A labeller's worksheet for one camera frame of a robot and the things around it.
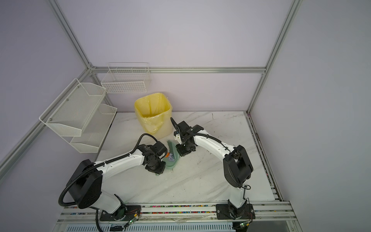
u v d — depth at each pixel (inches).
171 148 35.7
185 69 36.3
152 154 25.1
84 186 16.9
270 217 29.0
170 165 34.6
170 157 35.7
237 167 18.7
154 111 41.4
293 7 27.1
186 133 24.9
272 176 35.8
